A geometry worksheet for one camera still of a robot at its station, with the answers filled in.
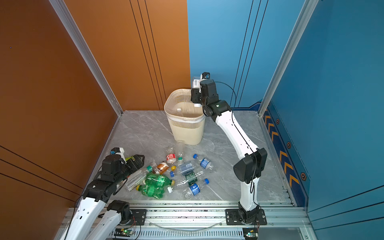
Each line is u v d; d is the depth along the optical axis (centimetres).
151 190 81
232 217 72
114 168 60
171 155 90
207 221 72
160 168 85
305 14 71
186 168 85
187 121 79
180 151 93
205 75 66
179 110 101
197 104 78
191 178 81
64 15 71
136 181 80
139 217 73
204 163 87
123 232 70
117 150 68
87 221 46
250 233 71
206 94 59
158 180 79
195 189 77
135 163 69
